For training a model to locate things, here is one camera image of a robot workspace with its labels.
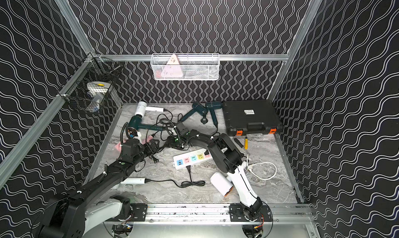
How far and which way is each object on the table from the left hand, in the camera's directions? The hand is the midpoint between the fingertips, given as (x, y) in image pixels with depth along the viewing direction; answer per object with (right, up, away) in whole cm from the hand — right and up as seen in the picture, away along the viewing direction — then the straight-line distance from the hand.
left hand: (153, 141), depth 86 cm
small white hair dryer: (-16, +21, +24) cm, 36 cm away
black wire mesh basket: (-30, +29, -6) cm, 42 cm away
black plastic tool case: (+60, +14, +19) cm, 65 cm away
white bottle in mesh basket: (-30, +20, -4) cm, 36 cm away
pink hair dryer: (-23, -4, +7) cm, 24 cm away
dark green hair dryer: (+26, +19, +27) cm, 42 cm away
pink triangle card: (+10, +42, +5) cm, 44 cm away
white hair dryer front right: (+37, -21, -7) cm, 43 cm away
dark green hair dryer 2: (+35, +22, +27) cm, 49 cm away
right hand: (+6, -4, +10) cm, 13 cm away
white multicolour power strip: (+20, -11, +4) cm, 23 cm away
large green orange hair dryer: (-19, +11, +22) cm, 31 cm away
